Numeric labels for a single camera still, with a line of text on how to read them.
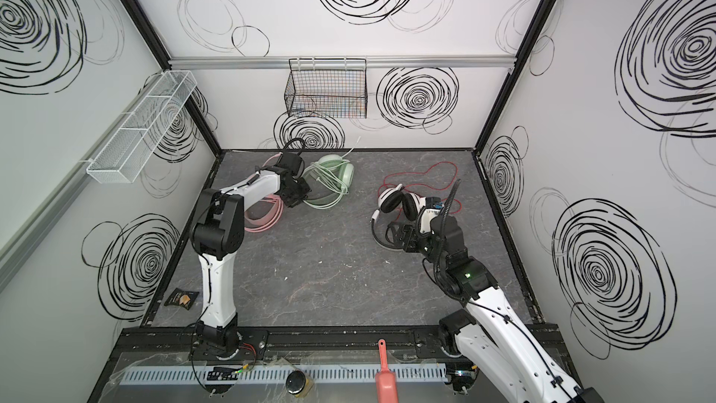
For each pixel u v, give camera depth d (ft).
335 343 2.47
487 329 1.61
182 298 2.65
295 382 2.00
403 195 3.17
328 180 3.45
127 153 2.41
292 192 2.84
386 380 2.23
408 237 2.15
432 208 2.14
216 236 1.84
